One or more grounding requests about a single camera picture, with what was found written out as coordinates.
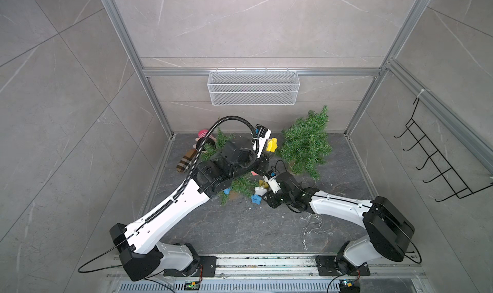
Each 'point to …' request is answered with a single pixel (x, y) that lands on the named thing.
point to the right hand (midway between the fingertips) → (267, 195)
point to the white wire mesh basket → (253, 88)
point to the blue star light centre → (256, 199)
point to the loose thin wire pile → (314, 223)
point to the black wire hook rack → (461, 189)
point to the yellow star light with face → (262, 183)
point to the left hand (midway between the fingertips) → (273, 150)
